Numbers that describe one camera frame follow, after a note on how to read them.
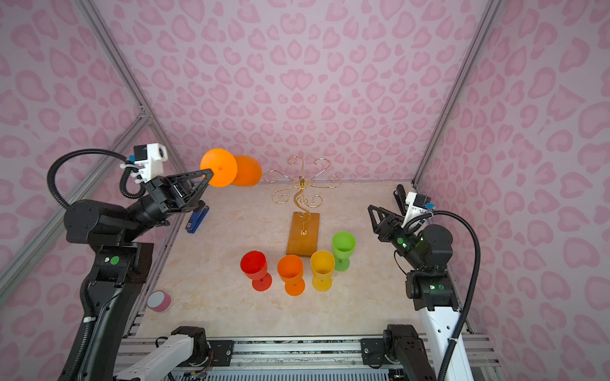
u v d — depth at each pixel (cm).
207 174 46
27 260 53
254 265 76
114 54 77
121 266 41
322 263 82
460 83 84
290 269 79
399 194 113
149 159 44
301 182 78
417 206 56
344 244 88
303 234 100
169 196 43
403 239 55
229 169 46
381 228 58
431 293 46
